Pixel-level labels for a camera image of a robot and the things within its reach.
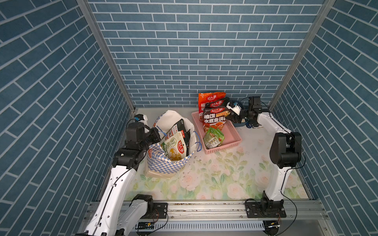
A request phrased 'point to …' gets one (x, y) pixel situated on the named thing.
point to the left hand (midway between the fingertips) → (163, 129)
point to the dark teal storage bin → (243, 122)
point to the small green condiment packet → (213, 137)
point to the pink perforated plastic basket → (232, 137)
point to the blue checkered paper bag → (158, 164)
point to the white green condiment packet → (175, 147)
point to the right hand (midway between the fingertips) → (229, 113)
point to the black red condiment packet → (214, 114)
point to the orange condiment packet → (207, 97)
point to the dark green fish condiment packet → (180, 127)
